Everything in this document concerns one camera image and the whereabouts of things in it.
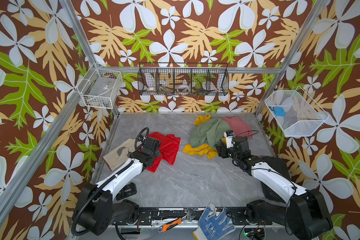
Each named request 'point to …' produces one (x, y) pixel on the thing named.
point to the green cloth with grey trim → (210, 131)
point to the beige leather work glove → (118, 156)
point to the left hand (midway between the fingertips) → (154, 148)
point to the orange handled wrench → (188, 216)
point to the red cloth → (169, 147)
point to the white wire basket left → (100, 87)
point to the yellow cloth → (206, 149)
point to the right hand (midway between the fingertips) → (220, 144)
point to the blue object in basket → (279, 111)
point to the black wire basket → (183, 79)
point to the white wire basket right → (296, 113)
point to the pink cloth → (239, 128)
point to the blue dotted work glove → (213, 226)
